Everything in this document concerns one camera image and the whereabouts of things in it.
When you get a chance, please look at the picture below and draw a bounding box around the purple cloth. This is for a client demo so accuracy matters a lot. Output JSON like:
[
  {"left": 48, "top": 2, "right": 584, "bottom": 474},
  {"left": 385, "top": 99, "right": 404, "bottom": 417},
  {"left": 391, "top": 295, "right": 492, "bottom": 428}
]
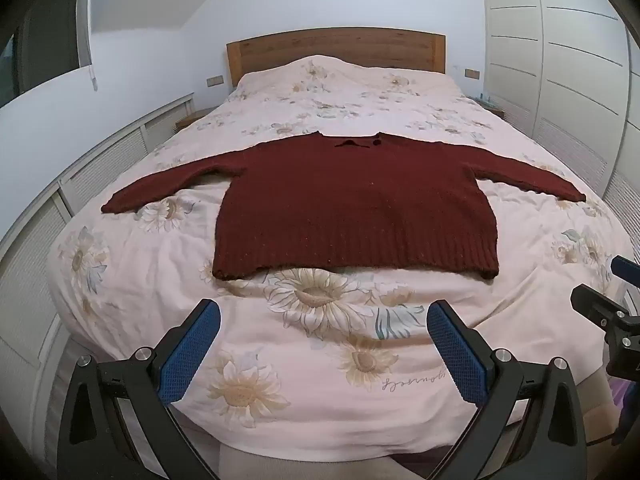
[{"left": 617, "top": 378, "right": 640, "bottom": 442}]

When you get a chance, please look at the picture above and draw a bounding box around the wooden headboard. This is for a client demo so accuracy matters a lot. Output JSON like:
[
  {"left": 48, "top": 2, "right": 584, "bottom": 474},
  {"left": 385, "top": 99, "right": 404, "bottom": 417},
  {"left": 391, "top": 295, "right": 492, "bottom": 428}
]
[{"left": 226, "top": 27, "right": 447, "bottom": 88}]

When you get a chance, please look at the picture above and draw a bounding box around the dark red knitted sweater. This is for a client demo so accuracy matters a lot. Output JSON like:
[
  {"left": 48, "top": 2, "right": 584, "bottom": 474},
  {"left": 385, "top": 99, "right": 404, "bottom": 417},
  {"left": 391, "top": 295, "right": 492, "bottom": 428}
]
[{"left": 101, "top": 131, "right": 587, "bottom": 281}]

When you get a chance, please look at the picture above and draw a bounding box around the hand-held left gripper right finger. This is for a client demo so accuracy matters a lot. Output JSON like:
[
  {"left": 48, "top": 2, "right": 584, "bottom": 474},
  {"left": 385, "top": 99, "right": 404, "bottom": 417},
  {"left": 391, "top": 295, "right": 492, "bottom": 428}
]
[{"left": 426, "top": 300, "right": 593, "bottom": 480}]

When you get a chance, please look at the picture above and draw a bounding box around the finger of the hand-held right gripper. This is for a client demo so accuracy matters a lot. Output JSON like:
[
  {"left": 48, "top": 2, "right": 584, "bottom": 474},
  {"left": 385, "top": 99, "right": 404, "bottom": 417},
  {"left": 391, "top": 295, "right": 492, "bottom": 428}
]
[
  {"left": 611, "top": 255, "right": 640, "bottom": 282},
  {"left": 571, "top": 284, "right": 632, "bottom": 329}
]

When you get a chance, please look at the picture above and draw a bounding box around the wooden nightstand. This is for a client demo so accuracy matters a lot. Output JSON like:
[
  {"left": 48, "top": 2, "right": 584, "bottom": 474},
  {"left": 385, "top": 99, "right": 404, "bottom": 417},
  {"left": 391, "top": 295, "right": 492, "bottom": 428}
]
[
  {"left": 475, "top": 96, "right": 507, "bottom": 120},
  {"left": 175, "top": 107, "right": 217, "bottom": 129}
]

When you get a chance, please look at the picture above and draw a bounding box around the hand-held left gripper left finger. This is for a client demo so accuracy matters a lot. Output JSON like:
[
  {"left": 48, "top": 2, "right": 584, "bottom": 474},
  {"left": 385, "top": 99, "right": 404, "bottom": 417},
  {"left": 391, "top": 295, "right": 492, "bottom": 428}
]
[{"left": 56, "top": 298, "right": 222, "bottom": 480}]

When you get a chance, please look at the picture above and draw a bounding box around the white louvered cabinet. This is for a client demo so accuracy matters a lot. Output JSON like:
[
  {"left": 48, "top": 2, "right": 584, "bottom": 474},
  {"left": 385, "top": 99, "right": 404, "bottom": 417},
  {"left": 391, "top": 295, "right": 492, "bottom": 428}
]
[{"left": 0, "top": 92, "right": 196, "bottom": 376}]

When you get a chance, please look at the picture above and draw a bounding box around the pink floral quilt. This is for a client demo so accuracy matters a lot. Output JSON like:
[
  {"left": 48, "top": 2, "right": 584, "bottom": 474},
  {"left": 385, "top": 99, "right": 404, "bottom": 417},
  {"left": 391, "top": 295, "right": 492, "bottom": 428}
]
[{"left": 47, "top": 55, "right": 632, "bottom": 458}]

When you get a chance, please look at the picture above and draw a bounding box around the white wardrobe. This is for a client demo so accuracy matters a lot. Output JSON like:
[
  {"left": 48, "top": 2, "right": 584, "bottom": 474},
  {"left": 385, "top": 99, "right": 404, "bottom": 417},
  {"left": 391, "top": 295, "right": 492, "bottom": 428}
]
[{"left": 477, "top": 0, "right": 640, "bottom": 226}]

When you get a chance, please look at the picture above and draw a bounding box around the dark window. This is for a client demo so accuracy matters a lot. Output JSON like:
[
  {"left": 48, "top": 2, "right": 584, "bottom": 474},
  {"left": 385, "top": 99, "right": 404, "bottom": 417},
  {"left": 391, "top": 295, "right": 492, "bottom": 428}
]
[{"left": 0, "top": 0, "right": 83, "bottom": 106}]

